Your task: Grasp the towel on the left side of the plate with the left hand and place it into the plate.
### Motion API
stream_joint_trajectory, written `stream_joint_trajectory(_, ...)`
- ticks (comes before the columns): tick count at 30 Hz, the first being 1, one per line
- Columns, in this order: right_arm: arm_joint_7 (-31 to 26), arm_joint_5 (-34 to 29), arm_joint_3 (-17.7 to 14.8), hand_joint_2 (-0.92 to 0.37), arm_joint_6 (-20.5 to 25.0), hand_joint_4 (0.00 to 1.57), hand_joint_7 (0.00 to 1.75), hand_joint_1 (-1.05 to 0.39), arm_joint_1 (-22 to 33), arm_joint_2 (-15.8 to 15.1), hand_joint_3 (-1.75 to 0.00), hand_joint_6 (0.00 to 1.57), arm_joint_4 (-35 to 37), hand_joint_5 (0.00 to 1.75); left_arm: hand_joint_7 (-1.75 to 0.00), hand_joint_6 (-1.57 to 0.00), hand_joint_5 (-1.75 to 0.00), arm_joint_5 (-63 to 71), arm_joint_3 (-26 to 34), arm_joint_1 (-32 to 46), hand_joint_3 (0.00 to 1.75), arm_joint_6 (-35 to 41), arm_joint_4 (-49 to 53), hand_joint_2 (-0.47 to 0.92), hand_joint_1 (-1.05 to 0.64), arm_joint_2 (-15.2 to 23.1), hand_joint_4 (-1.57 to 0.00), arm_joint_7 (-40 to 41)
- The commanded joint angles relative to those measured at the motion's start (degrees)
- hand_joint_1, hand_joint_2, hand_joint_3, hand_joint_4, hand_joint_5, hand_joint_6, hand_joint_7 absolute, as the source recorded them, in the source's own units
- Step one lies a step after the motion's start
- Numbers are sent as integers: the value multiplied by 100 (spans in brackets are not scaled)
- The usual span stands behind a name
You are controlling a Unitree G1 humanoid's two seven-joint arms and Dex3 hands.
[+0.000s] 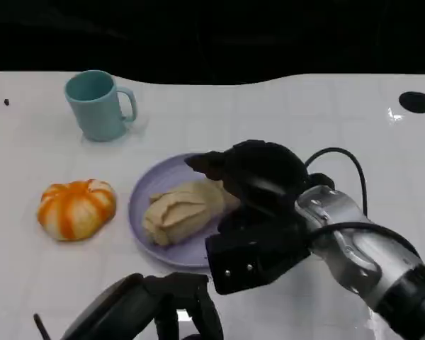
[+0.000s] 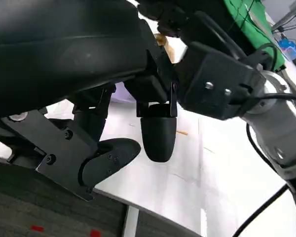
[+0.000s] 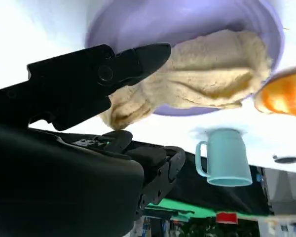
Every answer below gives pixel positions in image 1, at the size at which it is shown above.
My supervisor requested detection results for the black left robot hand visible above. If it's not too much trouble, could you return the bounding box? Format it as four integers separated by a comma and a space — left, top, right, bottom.
59, 271, 225, 340

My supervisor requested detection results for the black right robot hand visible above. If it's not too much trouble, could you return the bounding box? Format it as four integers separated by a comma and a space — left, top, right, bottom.
183, 140, 311, 242

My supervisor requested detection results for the beige towel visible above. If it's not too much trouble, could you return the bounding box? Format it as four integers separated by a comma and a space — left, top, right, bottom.
141, 179, 242, 249

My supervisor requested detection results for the lilac plate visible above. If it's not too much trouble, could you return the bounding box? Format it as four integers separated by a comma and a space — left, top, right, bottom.
127, 152, 234, 269

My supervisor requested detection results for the orange and white bread roll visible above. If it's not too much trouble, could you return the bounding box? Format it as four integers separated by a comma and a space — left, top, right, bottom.
37, 178, 118, 242

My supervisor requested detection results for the pale green mug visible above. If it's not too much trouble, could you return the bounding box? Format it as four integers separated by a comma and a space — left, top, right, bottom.
64, 69, 139, 142

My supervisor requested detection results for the black looping arm cable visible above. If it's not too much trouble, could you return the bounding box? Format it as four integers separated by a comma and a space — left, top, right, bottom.
304, 147, 369, 217

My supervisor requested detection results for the thin black cable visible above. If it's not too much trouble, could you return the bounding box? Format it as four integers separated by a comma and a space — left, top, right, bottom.
33, 313, 51, 340

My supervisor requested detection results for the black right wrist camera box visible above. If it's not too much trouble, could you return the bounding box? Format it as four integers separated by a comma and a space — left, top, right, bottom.
204, 212, 313, 295

